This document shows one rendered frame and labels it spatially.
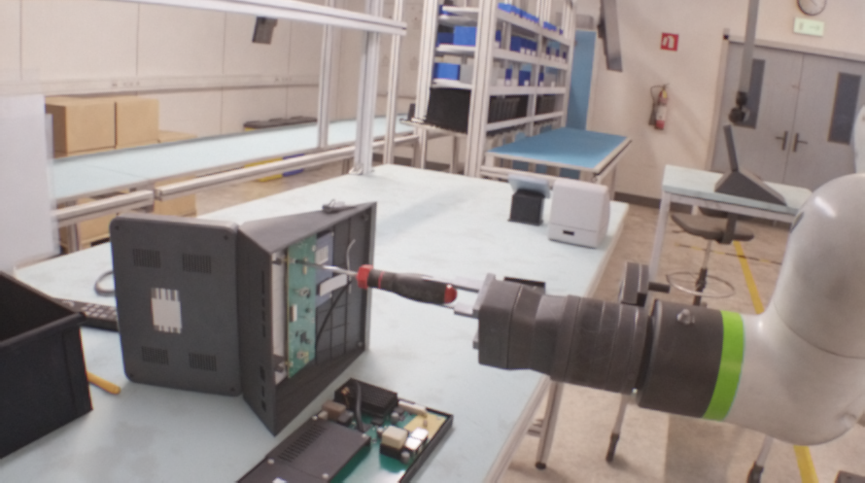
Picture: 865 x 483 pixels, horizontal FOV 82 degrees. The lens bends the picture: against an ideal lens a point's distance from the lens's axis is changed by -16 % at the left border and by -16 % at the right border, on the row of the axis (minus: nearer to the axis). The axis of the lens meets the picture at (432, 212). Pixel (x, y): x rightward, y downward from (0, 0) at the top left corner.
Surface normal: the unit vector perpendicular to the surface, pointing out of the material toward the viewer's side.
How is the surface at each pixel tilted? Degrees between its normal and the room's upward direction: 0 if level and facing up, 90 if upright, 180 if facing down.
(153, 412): 0
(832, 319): 110
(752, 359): 54
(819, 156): 90
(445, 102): 90
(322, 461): 0
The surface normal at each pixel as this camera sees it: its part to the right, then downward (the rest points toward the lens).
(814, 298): -0.89, 0.30
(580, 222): -0.43, 0.19
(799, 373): -0.77, 0.26
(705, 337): -0.15, -0.58
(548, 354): -0.47, 0.55
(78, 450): 0.08, -0.97
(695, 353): -0.22, -0.35
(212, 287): 0.01, 0.25
